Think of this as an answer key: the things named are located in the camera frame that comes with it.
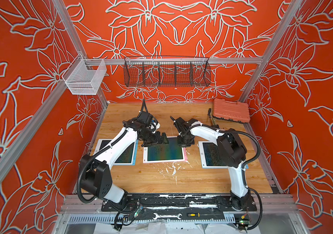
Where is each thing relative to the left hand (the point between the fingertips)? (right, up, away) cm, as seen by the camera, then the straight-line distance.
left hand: (162, 142), depth 80 cm
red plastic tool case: (+55, +18, +27) cm, 64 cm away
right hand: (+12, -4, +14) cm, 19 cm away
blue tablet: (-23, -12, +10) cm, 28 cm away
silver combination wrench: (-2, -35, -10) cm, 36 cm away
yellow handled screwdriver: (+14, -34, -10) cm, 38 cm away
